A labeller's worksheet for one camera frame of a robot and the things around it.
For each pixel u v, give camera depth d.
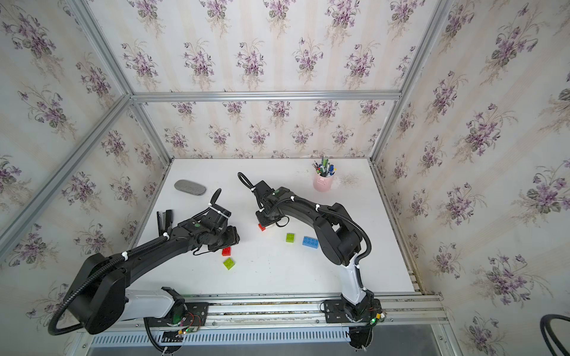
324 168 1.03
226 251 0.86
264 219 0.81
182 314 0.70
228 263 0.84
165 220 0.95
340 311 0.72
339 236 0.51
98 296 0.40
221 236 0.69
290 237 0.90
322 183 1.00
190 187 1.04
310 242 0.88
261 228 0.93
